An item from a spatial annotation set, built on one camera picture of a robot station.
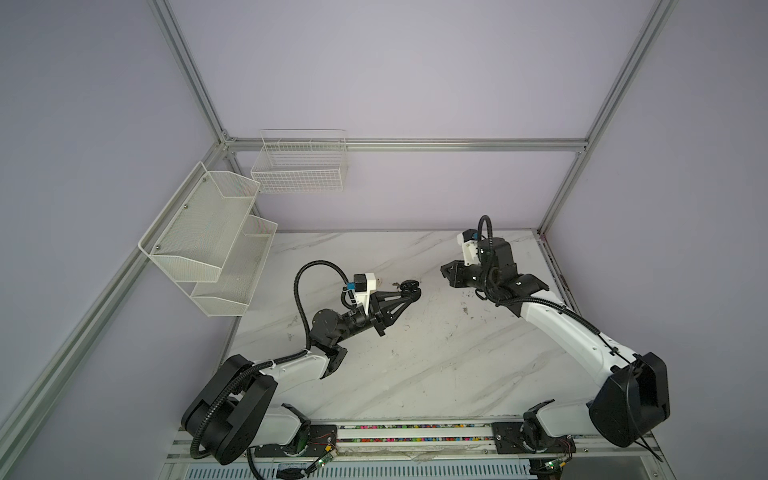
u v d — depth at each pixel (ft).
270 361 1.60
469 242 2.35
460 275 2.34
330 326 1.97
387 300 2.23
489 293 2.01
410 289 2.23
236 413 1.37
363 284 2.02
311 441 2.41
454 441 2.45
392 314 2.22
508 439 2.40
